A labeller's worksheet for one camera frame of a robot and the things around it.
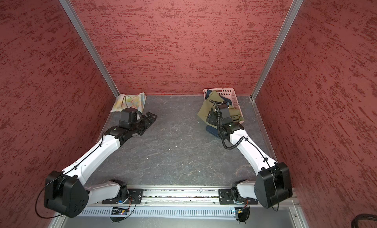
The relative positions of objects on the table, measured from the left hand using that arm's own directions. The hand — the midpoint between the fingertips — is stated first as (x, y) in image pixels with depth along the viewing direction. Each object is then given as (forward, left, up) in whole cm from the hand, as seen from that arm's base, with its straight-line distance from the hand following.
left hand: (153, 123), depth 83 cm
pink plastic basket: (+40, -55, -15) cm, 69 cm away
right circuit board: (-41, -49, -18) cm, 66 cm away
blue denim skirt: (+2, -35, -10) cm, 37 cm away
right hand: (+3, -35, +1) cm, 35 cm away
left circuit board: (-41, +14, -19) cm, 47 cm away
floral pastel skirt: (+26, +30, -11) cm, 41 cm away
